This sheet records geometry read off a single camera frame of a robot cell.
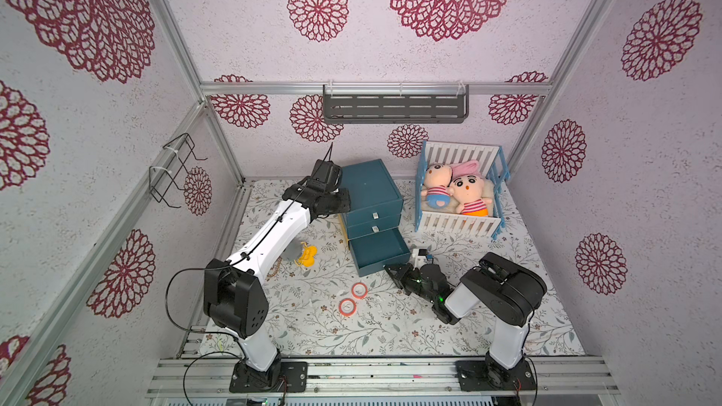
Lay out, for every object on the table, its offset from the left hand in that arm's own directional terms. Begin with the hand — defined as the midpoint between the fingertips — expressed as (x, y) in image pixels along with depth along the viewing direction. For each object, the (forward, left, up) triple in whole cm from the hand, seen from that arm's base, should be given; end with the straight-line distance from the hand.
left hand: (343, 202), depth 85 cm
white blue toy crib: (+26, -56, -8) cm, 62 cm away
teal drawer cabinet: (-2, -9, -10) cm, 13 cm away
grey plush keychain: (-9, +17, -14) cm, 23 cm away
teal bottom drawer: (-8, -8, -16) cm, 20 cm away
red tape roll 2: (-25, -1, -20) cm, 32 cm away
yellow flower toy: (-7, +13, -21) cm, 25 cm away
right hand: (-12, -14, -19) cm, 26 cm away
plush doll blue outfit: (+18, -33, -9) cm, 39 cm away
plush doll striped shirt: (+11, -43, -7) cm, 45 cm away
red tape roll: (-19, -5, -21) cm, 29 cm away
